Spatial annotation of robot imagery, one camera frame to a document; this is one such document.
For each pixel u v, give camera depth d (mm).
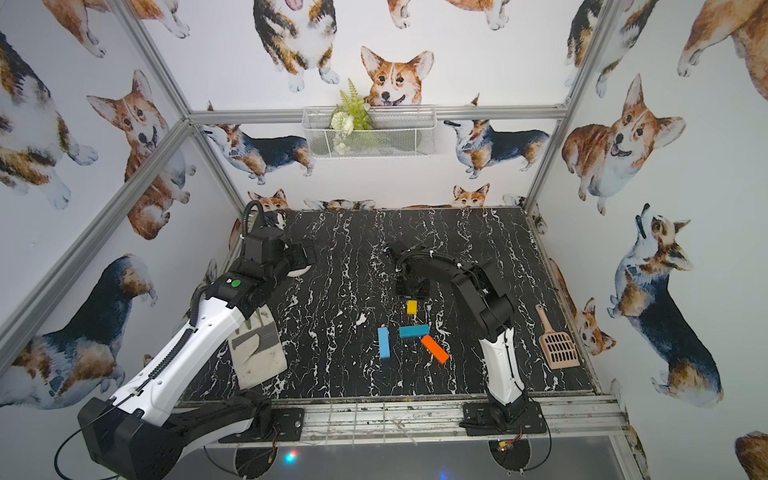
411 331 882
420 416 760
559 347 838
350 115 817
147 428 387
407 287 838
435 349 855
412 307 927
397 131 923
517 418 627
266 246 549
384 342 862
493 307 550
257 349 857
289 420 748
